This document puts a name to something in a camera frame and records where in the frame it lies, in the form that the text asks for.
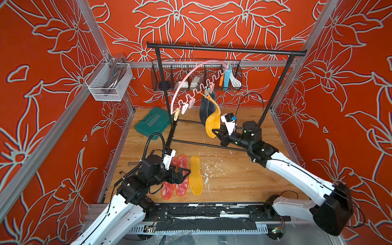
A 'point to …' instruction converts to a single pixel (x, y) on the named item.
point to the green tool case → (157, 120)
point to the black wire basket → (197, 75)
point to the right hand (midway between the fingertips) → (210, 131)
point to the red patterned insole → (168, 189)
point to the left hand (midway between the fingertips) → (183, 169)
